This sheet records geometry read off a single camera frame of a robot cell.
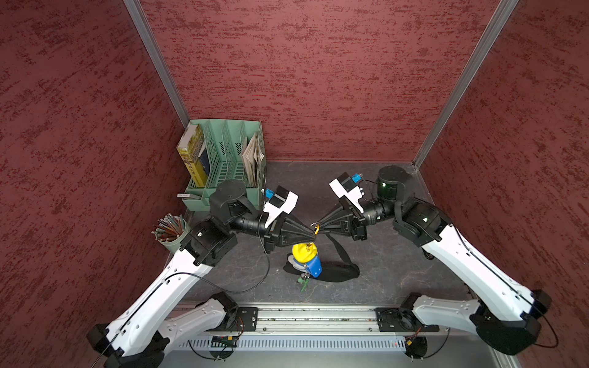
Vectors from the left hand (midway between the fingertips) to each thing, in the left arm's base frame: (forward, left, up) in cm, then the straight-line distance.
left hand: (310, 241), depth 49 cm
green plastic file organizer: (+58, +38, -21) cm, 73 cm away
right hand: (+3, -2, -2) cm, 4 cm away
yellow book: (+47, +48, -15) cm, 69 cm away
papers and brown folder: (+46, +23, -18) cm, 54 cm away
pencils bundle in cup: (+17, +50, -26) cm, 58 cm away
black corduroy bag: (+3, -8, -29) cm, 30 cm away
